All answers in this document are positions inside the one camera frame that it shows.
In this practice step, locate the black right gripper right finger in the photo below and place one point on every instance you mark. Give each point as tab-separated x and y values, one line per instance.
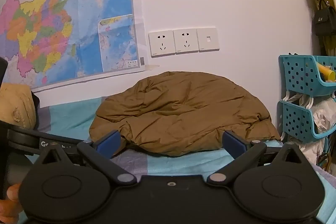
246	155

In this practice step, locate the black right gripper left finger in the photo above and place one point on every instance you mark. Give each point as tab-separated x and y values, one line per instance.
98	155

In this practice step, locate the brown puffer jacket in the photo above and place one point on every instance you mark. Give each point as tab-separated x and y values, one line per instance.
176	113

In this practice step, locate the person's left hand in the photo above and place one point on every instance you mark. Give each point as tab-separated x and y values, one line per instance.
10	206

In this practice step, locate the teal grey bed sheet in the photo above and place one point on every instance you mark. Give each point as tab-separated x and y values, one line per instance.
73	120

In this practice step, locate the lower teal plastic basket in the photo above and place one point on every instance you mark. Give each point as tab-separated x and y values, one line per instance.
297	121

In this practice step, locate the teal plastic basket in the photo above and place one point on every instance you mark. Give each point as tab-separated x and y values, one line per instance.
301	74
297	121

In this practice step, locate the white plastic bag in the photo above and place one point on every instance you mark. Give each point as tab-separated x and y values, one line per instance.
323	111

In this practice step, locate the tan yellow pillow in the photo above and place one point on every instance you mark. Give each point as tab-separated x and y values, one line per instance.
17	106

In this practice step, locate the upper teal plastic basket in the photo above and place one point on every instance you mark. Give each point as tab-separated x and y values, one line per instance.
301	74

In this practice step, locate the yellow items in basket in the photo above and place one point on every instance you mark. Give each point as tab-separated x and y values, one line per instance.
327	73

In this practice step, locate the black small handbag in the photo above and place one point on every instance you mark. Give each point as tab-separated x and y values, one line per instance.
324	20

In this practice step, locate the white network wall plate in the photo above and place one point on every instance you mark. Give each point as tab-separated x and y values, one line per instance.
208	39

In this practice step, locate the white left wall socket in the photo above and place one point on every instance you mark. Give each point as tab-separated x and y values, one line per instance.
162	43

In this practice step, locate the white wall socket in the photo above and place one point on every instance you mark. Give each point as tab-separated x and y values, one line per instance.
162	43
186	40

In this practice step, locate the white middle wall socket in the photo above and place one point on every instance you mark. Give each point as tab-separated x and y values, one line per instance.
186	40

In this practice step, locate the colourful wall map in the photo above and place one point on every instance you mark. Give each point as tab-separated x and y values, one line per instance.
50	43

